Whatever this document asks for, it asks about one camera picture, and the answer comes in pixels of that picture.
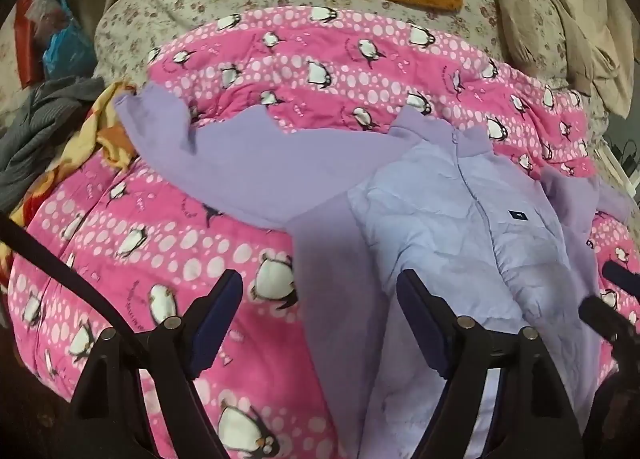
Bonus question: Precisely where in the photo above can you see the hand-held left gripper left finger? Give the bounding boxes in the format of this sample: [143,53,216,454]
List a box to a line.
[70,269,244,459]

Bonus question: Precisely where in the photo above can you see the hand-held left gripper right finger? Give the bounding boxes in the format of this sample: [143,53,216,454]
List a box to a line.
[396,268,586,459]

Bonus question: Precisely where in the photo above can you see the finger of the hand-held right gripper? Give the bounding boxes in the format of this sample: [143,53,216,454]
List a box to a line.
[578,295,640,347]
[601,260,640,296]

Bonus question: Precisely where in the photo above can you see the purple zip jacket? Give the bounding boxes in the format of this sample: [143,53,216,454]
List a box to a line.
[115,89,632,459]

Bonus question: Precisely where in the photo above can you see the pink penguin print blanket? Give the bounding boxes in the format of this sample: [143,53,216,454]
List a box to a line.
[7,6,640,459]

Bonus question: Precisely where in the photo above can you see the yellow orange cloth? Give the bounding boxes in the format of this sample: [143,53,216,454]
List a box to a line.
[10,82,136,260]

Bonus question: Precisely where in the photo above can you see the grey striped cloth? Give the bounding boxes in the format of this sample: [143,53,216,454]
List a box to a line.
[0,76,106,212]

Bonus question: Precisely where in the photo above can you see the beige cloth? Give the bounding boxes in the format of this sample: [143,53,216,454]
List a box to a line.
[467,0,636,117]

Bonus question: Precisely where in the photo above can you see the blue plastic bag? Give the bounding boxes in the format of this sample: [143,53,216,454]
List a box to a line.
[42,0,98,82]

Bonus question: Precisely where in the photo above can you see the red bag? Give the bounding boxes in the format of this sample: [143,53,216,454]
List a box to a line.
[15,0,46,90]

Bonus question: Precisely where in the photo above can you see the white metal frame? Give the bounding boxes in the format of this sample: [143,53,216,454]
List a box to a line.
[602,136,640,202]

